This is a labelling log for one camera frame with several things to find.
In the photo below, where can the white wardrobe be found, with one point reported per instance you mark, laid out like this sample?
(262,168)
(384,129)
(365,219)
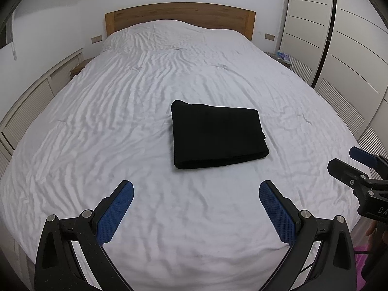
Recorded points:
(348,36)

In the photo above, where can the bed with white duvet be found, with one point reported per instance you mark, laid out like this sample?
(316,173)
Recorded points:
(121,112)

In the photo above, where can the wooden nightstand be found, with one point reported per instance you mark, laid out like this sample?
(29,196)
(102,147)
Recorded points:
(288,62)
(79,68)

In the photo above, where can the pink cloth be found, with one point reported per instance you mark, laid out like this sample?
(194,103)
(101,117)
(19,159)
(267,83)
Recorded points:
(363,266)

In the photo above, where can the wooden headboard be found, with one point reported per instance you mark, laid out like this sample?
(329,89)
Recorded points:
(182,12)

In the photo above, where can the black pants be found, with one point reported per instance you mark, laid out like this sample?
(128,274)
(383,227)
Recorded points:
(218,136)

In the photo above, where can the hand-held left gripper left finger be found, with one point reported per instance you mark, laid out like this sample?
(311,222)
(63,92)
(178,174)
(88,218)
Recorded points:
(116,210)

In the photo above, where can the person's right hand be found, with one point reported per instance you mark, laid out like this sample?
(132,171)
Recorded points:
(371,229)

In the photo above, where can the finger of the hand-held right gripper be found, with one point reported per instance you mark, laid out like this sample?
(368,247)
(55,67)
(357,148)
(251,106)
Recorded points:
(342,169)
(362,155)

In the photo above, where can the wall switch plate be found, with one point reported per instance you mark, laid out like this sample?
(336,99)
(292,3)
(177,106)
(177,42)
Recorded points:
(97,39)
(269,36)

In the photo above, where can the blue packet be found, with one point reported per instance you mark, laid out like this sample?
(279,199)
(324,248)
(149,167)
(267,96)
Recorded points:
(284,56)

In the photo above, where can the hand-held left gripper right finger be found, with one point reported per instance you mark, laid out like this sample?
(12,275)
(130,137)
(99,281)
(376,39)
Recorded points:
(277,210)

